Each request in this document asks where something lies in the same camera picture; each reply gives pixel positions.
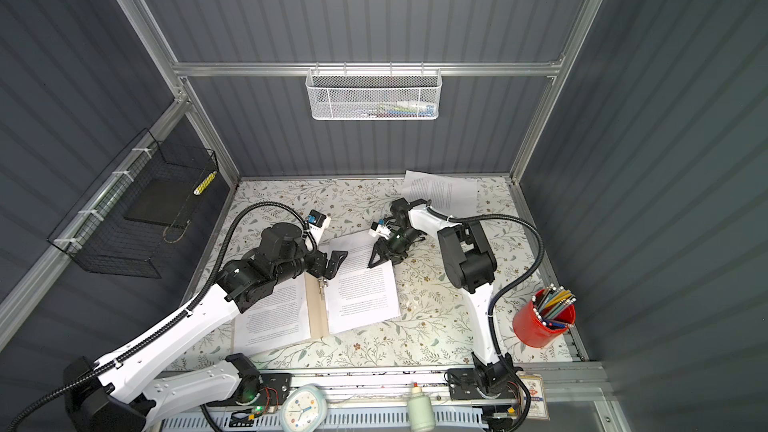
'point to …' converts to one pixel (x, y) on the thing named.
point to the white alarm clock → (303, 408)
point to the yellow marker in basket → (204, 183)
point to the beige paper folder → (317, 305)
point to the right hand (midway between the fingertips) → (379, 268)
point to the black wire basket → (138, 206)
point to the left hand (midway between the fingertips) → (332, 245)
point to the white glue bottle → (420, 409)
